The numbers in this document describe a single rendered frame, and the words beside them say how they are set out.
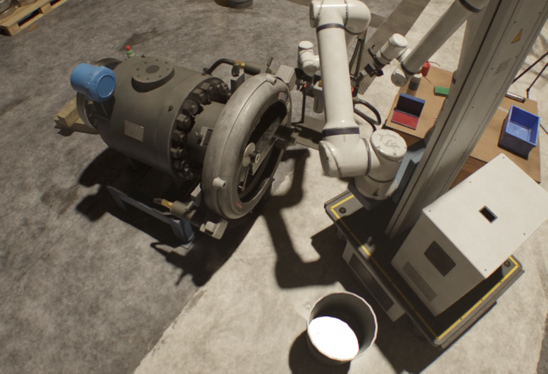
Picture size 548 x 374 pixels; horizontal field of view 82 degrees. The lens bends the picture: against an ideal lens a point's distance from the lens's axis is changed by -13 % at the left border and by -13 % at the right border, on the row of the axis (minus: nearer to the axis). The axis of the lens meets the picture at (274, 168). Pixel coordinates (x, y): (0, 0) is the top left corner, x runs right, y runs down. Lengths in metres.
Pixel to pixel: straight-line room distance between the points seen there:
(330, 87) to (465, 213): 0.72
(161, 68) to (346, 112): 0.95
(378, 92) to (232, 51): 1.44
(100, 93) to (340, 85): 1.09
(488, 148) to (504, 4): 1.41
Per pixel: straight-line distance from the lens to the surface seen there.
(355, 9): 1.58
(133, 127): 1.85
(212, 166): 1.50
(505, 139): 2.42
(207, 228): 1.69
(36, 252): 2.64
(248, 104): 1.52
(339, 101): 1.43
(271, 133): 1.79
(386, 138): 1.47
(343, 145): 1.40
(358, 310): 1.83
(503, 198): 1.64
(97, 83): 1.78
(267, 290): 2.08
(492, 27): 1.13
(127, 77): 1.96
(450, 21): 1.62
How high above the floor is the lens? 1.97
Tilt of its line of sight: 52 degrees down
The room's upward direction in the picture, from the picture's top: straight up
